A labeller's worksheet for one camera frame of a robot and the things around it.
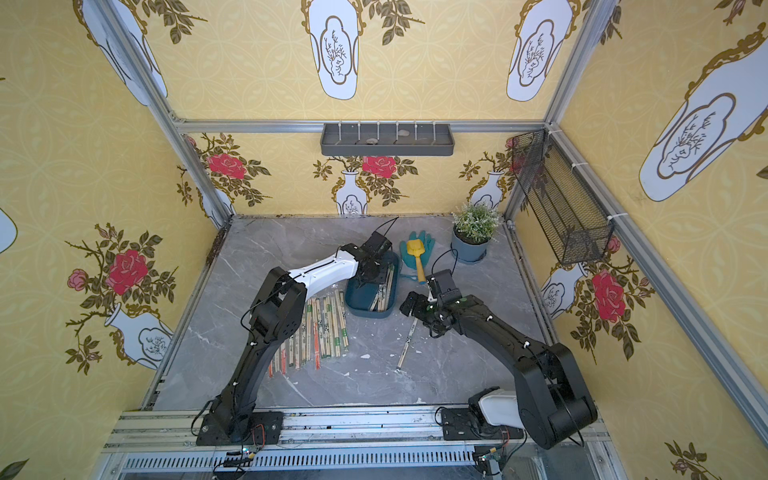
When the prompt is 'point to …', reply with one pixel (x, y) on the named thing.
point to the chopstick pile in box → (381, 299)
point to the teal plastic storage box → (358, 298)
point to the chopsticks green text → (298, 351)
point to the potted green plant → (473, 227)
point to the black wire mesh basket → (575, 224)
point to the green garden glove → (429, 243)
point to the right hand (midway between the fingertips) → (410, 315)
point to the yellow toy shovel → (416, 248)
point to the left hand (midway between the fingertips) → (384, 276)
